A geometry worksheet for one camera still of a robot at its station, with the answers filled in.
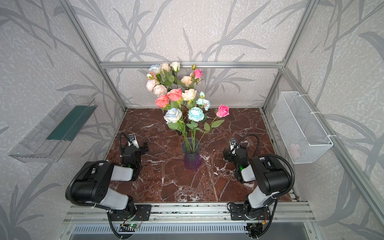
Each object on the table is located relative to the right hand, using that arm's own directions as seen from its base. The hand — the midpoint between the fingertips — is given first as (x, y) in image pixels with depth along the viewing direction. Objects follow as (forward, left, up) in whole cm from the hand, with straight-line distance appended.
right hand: (234, 142), depth 95 cm
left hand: (+1, +61, +7) cm, 61 cm away
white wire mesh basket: (-17, -22, +31) cm, 41 cm away
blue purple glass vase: (-11, +27, +13) cm, 32 cm away
